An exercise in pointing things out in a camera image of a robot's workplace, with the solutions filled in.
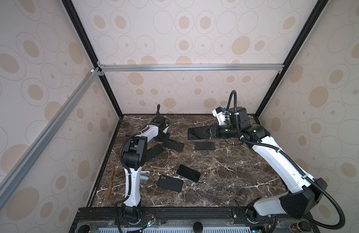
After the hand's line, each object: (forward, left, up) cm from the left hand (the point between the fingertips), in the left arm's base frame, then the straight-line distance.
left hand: (169, 135), depth 103 cm
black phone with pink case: (-27, -14, -2) cm, 30 cm away
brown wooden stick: (-35, +32, -2) cm, 47 cm away
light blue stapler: (-28, +13, -1) cm, 31 cm away
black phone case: (-6, -4, -4) cm, 8 cm away
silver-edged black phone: (-7, -16, +8) cm, 19 cm away
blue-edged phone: (-7, -25, -3) cm, 26 cm away
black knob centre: (-55, -17, +8) cm, 58 cm away
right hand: (-17, -20, +28) cm, 38 cm away
